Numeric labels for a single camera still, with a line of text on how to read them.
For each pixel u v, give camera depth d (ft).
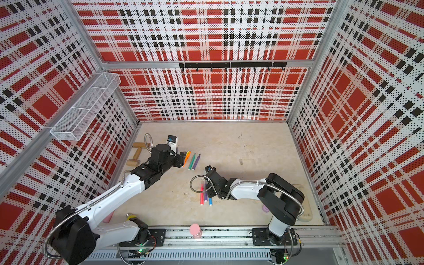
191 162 3.23
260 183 1.64
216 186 2.22
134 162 3.24
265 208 2.63
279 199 1.51
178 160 2.40
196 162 3.26
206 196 2.82
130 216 2.58
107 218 1.52
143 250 2.31
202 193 2.83
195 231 2.25
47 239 2.03
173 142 2.34
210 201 2.76
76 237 1.27
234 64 2.92
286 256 2.21
